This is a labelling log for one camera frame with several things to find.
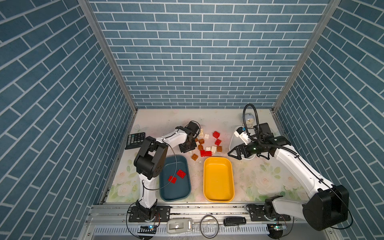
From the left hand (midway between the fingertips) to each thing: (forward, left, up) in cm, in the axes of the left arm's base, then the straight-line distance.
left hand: (192, 148), depth 97 cm
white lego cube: (-1, -14, 0) cm, 14 cm away
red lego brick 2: (-20, +10, 0) cm, 23 cm away
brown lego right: (-1, -18, +1) cm, 18 cm away
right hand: (-10, -22, +16) cm, 29 cm away
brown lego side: (+5, -7, +1) cm, 8 cm away
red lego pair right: (-3, -11, -1) cm, 11 cm away
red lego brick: (-16, +6, 0) cm, 18 cm away
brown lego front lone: (-6, -2, 0) cm, 6 cm away
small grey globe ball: (+20, -41, +7) cm, 46 cm away
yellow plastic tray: (-23, -15, -1) cm, 28 cm away
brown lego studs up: (+7, -3, 0) cm, 8 cm away
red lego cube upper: (+11, -17, 0) cm, 21 cm away
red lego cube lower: (+6, -18, -2) cm, 19 cm away
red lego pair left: (-3, -7, -1) cm, 8 cm away
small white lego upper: (+10, -10, 0) cm, 14 cm away
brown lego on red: (0, -6, +2) cm, 6 cm away
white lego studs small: (-1, -11, 0) cm, 11 cm away
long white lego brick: (+12, -7, 0) cm, 14 cm away
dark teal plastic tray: (-22, +9, -2) cm, 24 cm away
